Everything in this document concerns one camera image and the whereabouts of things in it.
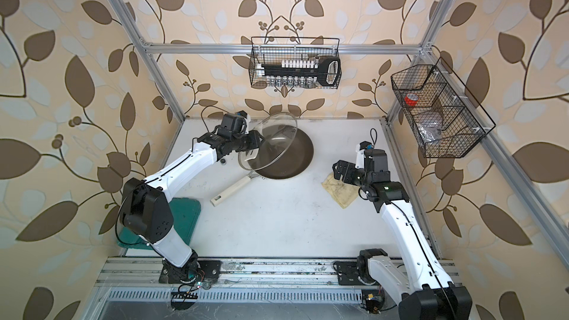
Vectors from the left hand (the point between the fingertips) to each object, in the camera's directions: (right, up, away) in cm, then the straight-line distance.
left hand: (258, 135), depth 86 cm
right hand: (+32, -12, -6) cm, 35 cm away
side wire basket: (+64, +3, -12) cm, 65 cm away
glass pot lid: (+6, +3, +19) cm, 20 cm away
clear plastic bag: (+59, +1, -13) cm, 61 cm away
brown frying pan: (+11, -6, -5) cm, 14 cm away
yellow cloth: (+35, -24, +6) cm, 43 cm away
